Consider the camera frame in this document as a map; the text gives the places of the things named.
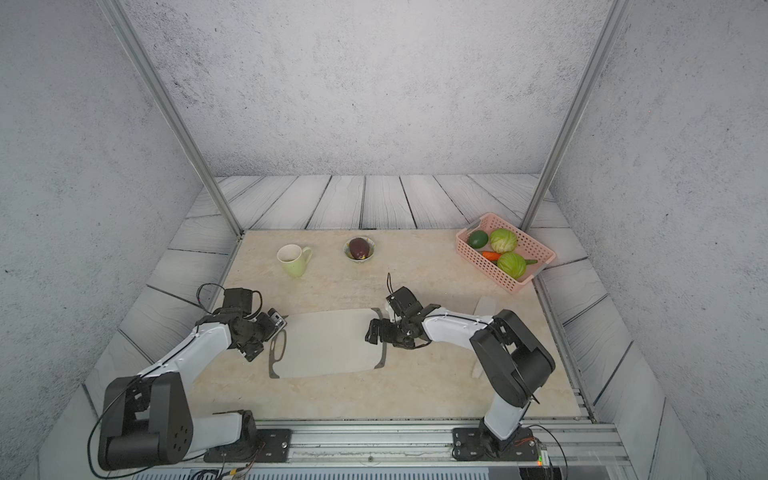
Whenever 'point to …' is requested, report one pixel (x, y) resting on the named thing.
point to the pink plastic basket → (536, 253)
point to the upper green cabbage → (503, 240)
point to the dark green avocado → (477, 239)
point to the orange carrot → (491, 256)
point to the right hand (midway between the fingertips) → (378, 341)
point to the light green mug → (294, 259)
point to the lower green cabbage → (512, 264)
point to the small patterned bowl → (348, 254)
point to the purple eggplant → (359, 248)
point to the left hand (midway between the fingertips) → (281, 330)
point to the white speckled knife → (485, 306)
